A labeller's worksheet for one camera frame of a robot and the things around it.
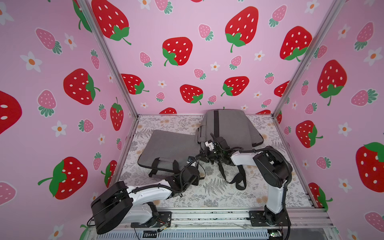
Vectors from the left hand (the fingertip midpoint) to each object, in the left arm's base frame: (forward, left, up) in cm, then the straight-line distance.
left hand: (198, 172), depth 85 cm
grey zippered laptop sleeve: (+16, +21, -3) cm, 26 cm away
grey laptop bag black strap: (+34, -26, +5) cm, 43 cm away
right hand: (+7, +3, +3) cm, 8 cm away
